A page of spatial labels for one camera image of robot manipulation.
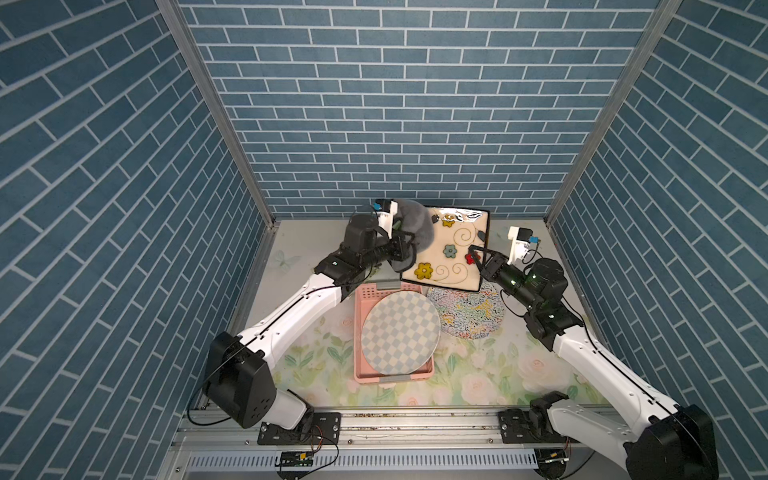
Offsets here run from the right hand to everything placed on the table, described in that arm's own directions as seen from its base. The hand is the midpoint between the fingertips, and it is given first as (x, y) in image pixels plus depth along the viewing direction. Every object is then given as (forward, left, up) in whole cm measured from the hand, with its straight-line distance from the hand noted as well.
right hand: (473, 249), depth 72 cm
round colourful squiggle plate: (-1, -4, -30) cm, 31 cm away
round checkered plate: (-11, +17, -27) cm, 34 cm away
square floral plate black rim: (-1, +6, -4) cm, 7 cm away
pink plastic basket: (+1, +29, -27) cm, 40 cm away
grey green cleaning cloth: (+5, +15, +4) cm, 16 cm away
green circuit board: (-42, +40, -34) cm, 67 cm away
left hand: (+3, +12, -1) cm, 12 cm away
